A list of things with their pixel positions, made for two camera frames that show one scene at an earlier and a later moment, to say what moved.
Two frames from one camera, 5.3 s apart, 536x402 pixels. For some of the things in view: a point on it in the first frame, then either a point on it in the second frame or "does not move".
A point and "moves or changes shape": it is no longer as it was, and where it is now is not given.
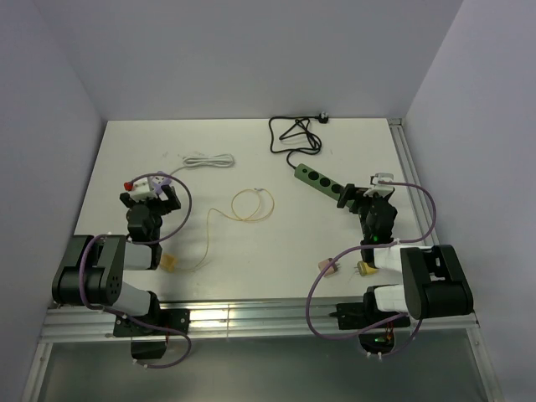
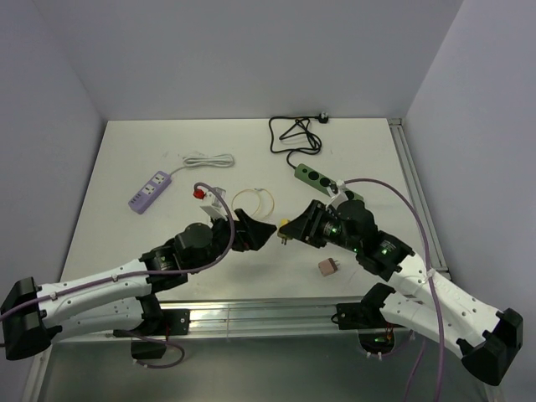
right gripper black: [358, 193] to [306, 227]
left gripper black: [129, 202] to [249, 234]
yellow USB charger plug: [363, 269] moves or changes shape
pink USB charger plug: [322, 265] does not move
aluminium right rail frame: [419, 198] does not move
